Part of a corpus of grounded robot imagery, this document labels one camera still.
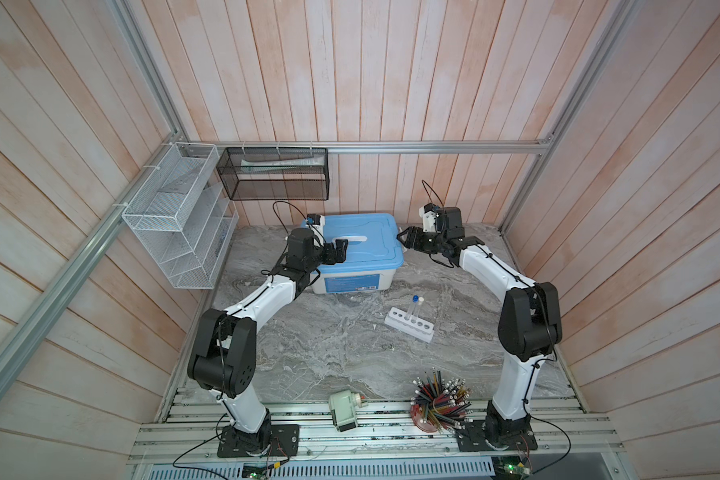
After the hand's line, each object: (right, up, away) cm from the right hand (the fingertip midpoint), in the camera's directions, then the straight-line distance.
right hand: (402, 236), depth 94 cm
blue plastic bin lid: (-9, -2, -1) cm, 10 cm away
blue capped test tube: (+2, -19, -12) cm, 22 cm away
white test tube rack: (+4, -29, -4) cm, 29 cm away
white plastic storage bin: (-14, -15, +3) cm, 21 cm away
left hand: (-21, -3, -4) cm, 22 cm away
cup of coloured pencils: (+4, -41, -27) cm, 49 cm away
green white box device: (-18, -46, -19) cm, 53 cm away
